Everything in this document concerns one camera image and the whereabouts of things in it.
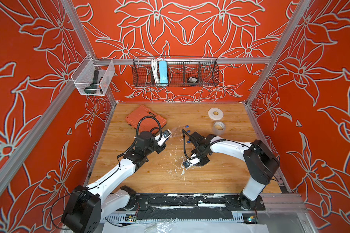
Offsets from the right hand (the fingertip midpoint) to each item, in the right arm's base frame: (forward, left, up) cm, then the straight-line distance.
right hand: (192, 159), depth 87 cm
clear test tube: (+24, +6, -1) cm, 24 cm away
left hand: (+8, +17, +15) cm, 24 cm away
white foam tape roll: (+38, -20, +1) cm, 43 cm away
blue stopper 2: (+22, +2, -1) cm, 22 cm away
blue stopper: (+25, +3, 0) cm, 25 cm away
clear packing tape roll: (+25, -21, -1) cm, 32 cm away
